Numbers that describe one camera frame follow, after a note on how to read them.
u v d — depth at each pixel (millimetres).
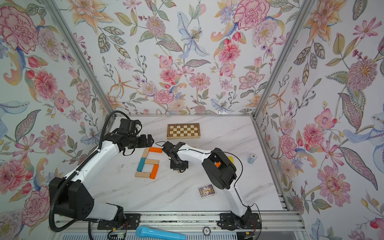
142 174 894
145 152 999
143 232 682
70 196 406
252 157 900
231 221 738
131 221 740
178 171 798
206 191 821
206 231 719
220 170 526
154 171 909
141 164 947
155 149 995
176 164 788
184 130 1077
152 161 963
